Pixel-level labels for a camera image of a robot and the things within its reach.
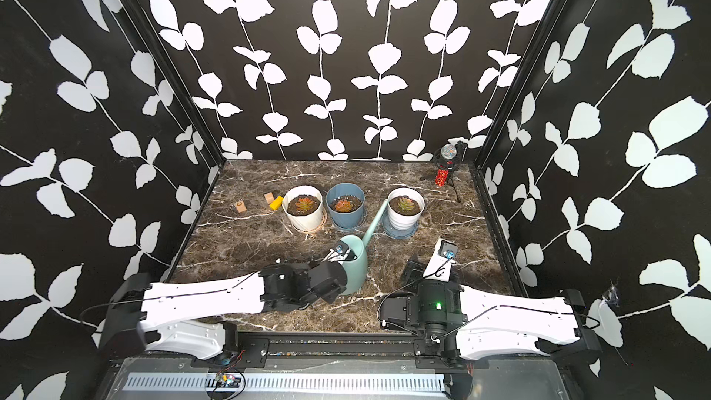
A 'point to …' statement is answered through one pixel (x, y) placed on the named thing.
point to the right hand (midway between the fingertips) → (418, 260)
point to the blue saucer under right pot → (390, 231)
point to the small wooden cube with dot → (241, 206)
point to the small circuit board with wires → (224, 380)
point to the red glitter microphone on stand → (446, 159)
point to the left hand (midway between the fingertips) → (340, 270)
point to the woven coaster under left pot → (316, 229)
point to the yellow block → (276, 204)
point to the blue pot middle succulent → (346, 202)
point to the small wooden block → (268, 197)
